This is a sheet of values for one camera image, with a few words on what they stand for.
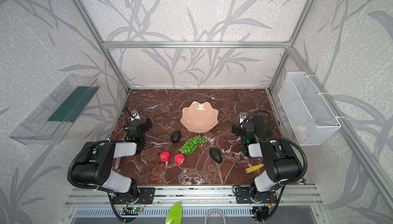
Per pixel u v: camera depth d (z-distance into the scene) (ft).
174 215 2.25
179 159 2.64
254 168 2.67
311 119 1.99
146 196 2.40
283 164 1.48
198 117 3.31
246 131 2.32
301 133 2.40
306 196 2.47
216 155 2.71
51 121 2.09
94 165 1.49
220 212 2.24
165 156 2.69
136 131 2.31
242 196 2.39
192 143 2.84
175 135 3.00
